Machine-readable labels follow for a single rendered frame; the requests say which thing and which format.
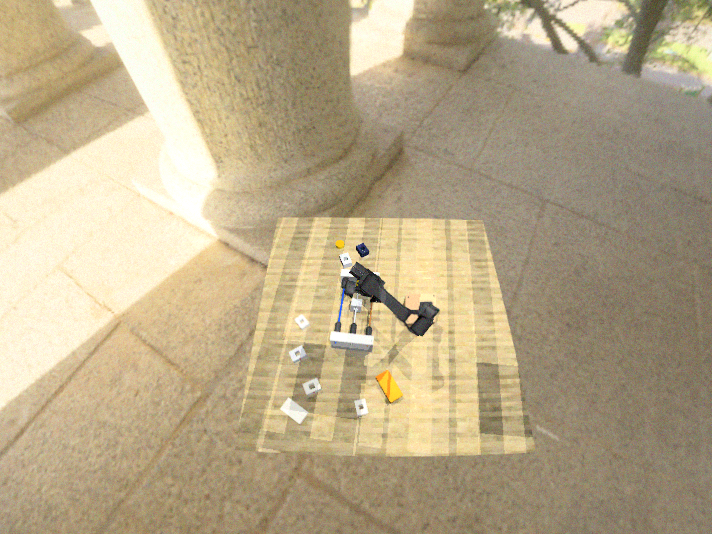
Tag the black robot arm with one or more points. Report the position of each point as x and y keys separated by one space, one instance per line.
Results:
x=371 y=284

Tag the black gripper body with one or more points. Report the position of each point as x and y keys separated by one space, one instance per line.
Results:
x=350 y=289

